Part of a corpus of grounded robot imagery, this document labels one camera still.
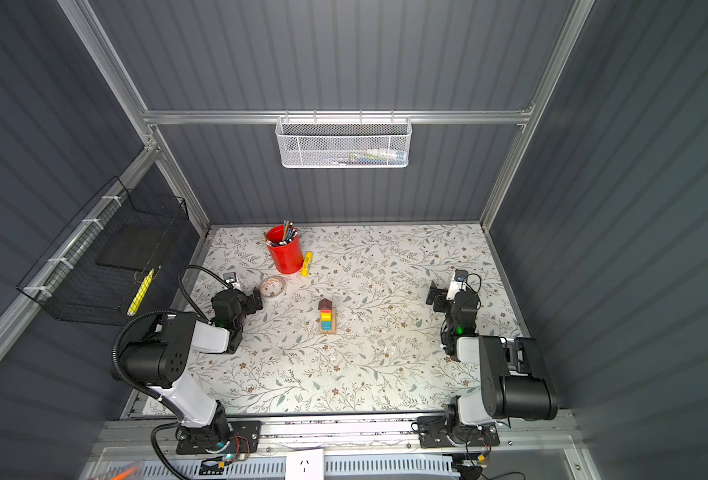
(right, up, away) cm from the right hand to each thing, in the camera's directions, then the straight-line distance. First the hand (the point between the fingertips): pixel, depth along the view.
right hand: (453, 285), depth 91 cm
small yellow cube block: (-39, -9, -3) cm, 40 cm away
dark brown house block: (-39, -5, -6) cm, 40 cm away
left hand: (-68, -2, +5) cm, 69 cm away
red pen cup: (-54, +11, +7) cm, 55 cm away
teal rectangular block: (-39, -12, -1) cm, 41 cm away
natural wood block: (-37, -13, 0) cm, 39 cm away
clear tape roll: (-59, -1, +11) cm, 60 cm away
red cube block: (-39, -7, -4) cm, 40 cm away
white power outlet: (-41, -38, -24) cm, 61 cm away
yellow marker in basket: (-80, +1, -22) cm, 83 cm away
